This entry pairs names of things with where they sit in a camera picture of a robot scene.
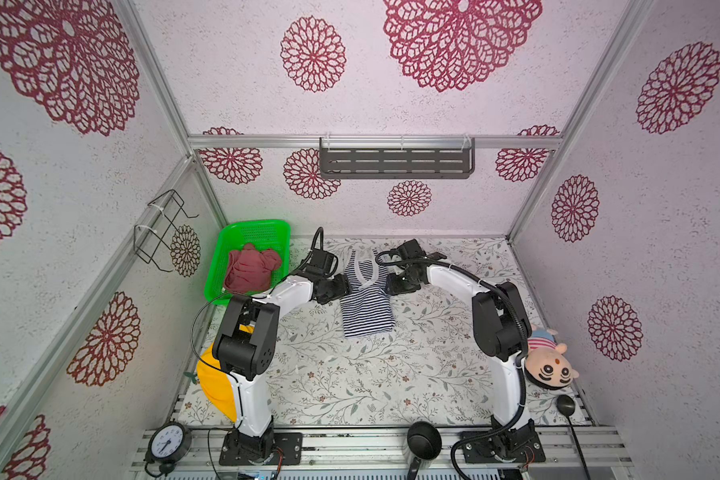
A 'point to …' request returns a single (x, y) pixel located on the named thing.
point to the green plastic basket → (234, 236)
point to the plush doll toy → (545, 365)
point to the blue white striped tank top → (367, 309)
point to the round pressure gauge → (168, 445)
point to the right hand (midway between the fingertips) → (391, 283)
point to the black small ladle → (566, 406)
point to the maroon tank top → (249, 269)
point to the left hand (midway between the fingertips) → (344, 294)
